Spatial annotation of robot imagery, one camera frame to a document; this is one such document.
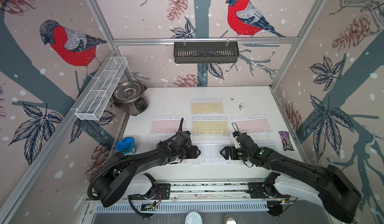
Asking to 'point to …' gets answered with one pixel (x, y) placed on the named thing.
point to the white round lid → (193, 217)
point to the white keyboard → (210, 150)
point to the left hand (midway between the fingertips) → (199, 151)
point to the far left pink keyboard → (166, 125)
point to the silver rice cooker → (132, 96)
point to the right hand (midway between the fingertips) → (226, 150)
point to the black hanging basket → (197, 52)
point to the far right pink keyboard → (252, 123)
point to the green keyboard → (270, 144)
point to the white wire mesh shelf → (102, 87)
